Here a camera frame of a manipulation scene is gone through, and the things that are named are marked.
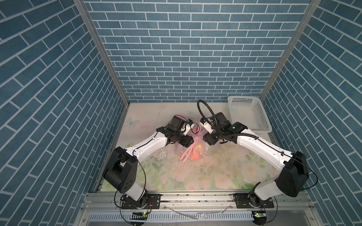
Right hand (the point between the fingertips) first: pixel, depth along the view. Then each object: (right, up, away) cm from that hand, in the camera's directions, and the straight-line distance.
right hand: (208, 135), depth 83 cm
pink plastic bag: (-6, -9, +2) cm, 11 cm away
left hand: (-10, -3, +3) cm, 11 cm away
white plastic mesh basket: (+40, +16, +35) cm, 55 cm away
